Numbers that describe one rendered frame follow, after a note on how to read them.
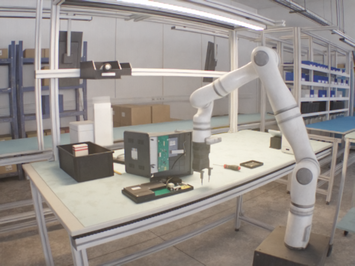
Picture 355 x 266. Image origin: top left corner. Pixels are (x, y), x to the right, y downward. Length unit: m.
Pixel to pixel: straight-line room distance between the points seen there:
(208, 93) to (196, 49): 5.90
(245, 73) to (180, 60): 5.58
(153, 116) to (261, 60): 4.07
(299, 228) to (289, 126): 0.36
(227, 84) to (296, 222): 0.56
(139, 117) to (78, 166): 3.57
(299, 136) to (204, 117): 0.39
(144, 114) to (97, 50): 1.61
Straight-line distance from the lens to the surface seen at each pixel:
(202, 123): 1.15
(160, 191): 1.14
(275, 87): 0.99
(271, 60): 1.00
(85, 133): 1.62
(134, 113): 4.75
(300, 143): 1.02
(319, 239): 1.20
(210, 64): 3.99
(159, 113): 5.02
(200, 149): 1.17
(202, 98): 1.12
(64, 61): 2.89
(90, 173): 1.33
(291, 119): 0.98
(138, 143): 1.33
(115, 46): 5.75
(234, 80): 1.08
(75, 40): 3.01
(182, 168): 1.37
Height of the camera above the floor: 1.42
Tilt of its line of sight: 10 degrees down
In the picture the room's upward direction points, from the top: straight up
